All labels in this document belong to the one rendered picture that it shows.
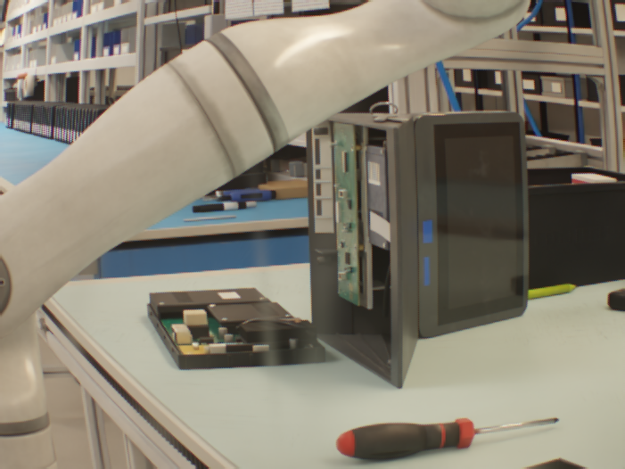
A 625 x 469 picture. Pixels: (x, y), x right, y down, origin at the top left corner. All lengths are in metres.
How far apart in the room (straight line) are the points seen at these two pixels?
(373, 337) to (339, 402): 0.24
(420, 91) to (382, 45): 1.91
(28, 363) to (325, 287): 0.47
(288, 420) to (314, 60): 0.29
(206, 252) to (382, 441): 1.91
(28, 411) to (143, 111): 0.22
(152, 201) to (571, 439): 0.33
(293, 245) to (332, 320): 1.51
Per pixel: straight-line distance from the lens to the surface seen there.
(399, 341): 1.14
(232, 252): 2.84
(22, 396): 0.94
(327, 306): 1.36
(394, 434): 0.93
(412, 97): 2.86
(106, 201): 0.89
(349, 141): 1.27
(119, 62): 5.27
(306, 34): 0.93
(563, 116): 8.81
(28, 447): 0.94
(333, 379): 1.20
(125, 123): 0.90
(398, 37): 0.96
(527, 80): 8.15
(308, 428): 1.04
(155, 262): 2.79
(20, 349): 0.97
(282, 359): 1.25
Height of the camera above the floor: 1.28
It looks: 8 degrees down
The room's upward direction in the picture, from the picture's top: 2 degrees counter-clockwise
